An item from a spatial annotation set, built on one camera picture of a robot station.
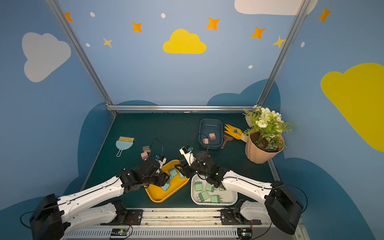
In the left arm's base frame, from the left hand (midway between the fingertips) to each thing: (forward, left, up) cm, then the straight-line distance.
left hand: (167, 174), depth 81 cm
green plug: (-4, -18, -6) cm, 19 cm away
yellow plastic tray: (-9, +5, -7) cm, 12 cm away
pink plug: (+31, -28, -6) cm, 42 cm away
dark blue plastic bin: (+40, -24, -6) cm, 47 cm away
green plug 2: (-5, -24, -5) cm, 25 cm away
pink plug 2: (+24, -22, -3) cm, 33 cm away
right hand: (+4, -7, +8) cm, 11 cm away
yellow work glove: (+34, -46, -6) cm, 57 cm away
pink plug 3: (+14, +17, -7) cm, 24 cm away
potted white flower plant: (+19, -57, +9) cm, 60 cm away
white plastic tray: (-9, -35, -9) cm, 37 cm away
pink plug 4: (+18, +17, -4) cm, 25 cm away
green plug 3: (-11, -27, -6) cm, 29 cm away
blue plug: (+1, -8, -5) cm, 9 cm away
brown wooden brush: (+30, -38, -7) cm, 49 cm away
